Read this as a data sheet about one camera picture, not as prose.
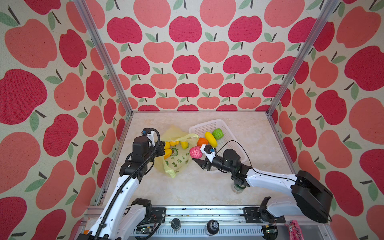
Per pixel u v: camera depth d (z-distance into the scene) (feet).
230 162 2.00
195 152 2.31
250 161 3.14
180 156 3.15
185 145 3.23
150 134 2.25
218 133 3.30
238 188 2.46
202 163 2.25
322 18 2.39
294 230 2.28
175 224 2.09
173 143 3.19
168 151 3.11
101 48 2.76
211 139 3.27
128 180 1.62
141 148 1.83
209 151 2.08
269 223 2.41
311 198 1.36
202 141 3.14
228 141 2.26
